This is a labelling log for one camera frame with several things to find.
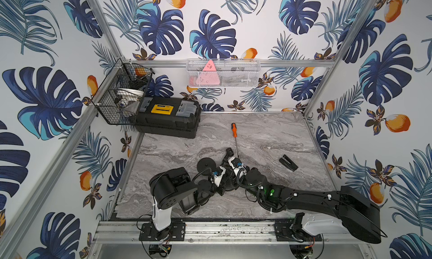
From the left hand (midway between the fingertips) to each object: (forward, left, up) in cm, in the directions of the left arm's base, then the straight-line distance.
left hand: (228, 173), depth 84 cm
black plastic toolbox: (+28, +36, +9) cm, 46 cm away
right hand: (0, +1, +7) cm, 7 cm away
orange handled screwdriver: (+34, -3, -5) cm, 35 cm away
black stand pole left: (+17, -1, -7) cm, 18 cm away
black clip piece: (+12, -32, -5) cm, 35 cm away
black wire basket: (+24, +56, +23) cm, 66 cm away
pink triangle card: (+43, +14, +28) cm, 52 cm away
